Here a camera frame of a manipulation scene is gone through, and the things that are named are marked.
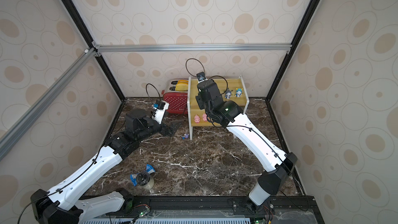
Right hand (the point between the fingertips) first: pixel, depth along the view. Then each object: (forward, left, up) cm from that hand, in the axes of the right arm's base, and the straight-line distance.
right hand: (203, 93), depth 70 cm
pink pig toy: (0, +4, -19) cm, 20 cm away
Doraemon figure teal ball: (+4, -17, -2) cm, 17 cm away
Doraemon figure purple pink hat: (-2, +12, -35) cm, 37 cm away
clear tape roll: (-31, +26, -27) cm, 49 cm away
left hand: (-9, +11, -6) cm, 16 cm away
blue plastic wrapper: (-24, +28, -35) cm, 51 cm away
